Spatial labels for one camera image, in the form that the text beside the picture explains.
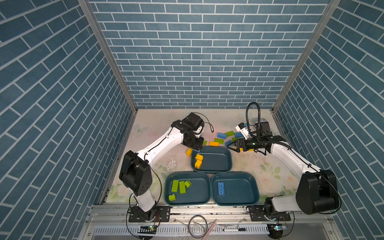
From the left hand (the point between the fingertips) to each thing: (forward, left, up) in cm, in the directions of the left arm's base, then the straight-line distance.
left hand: (200, 146), depth 83 cm
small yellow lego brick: (+3, +7, -12) cm, 14 cm away
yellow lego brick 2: (-1, 0, -12) cm, 12 cm away
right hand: (+1, -18, +2) cm, 18 cm away
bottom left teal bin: (-19, +7, -13) cm, 24 cm away
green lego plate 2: (+18, -23, -14) cm, 32 cm away
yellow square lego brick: (-5, +1, -11) cm, 12 cm away
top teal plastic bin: (-1, -11, -14) cm, 18 cm away
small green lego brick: (-17, +7, -12) cm, 21 cm away
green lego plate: (-17, +14, -14) cm, 26 cm away
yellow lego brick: (+10, -10, -14) cm, 20 cm away
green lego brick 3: (-19, +10, -14) cm, 25 cm away
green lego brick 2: (+12, -15, -14) cm, 24 cm away
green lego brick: (+12, -4, -15) cm, 19 cm away
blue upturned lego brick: (-19, -11, -14) cm, 26 cm away
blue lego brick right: (+15, -16, -11) cm, 24 cm away
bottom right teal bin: (-19, -23, -15) cm, 33 cm away
